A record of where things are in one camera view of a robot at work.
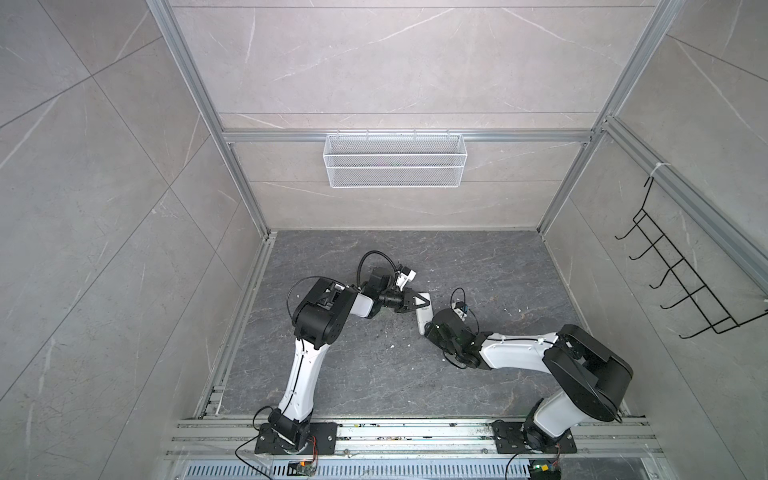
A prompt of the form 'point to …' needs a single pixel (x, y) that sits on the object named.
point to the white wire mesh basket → (395, 161)
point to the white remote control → (424, 314)
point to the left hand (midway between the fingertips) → (429, 300)
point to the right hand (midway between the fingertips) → (425, 326)
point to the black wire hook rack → (719, 319)
